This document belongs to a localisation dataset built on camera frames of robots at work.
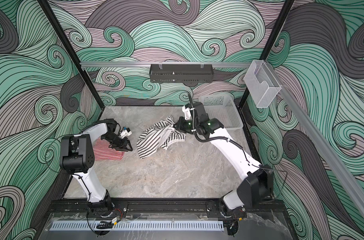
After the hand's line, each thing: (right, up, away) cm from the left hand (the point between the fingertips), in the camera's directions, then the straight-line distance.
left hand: (129, 148), depth 92 cm
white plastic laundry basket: (+67, +28, +26) cm, 77 cm away
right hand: (+28, +16, -17) cm, 36 cm away
